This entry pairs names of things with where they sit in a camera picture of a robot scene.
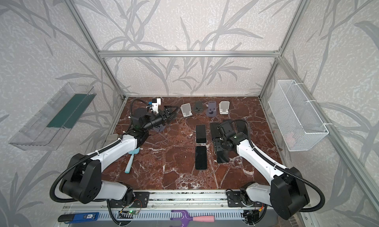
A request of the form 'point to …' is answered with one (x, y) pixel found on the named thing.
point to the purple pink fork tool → (186, 218)
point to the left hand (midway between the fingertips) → (179, 108)
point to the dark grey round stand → (198, 106)
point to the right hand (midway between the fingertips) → (220, 139)
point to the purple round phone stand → (211, 111)
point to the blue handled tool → (78, 217)
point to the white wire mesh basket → (300, 128)
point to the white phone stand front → (186, 110)
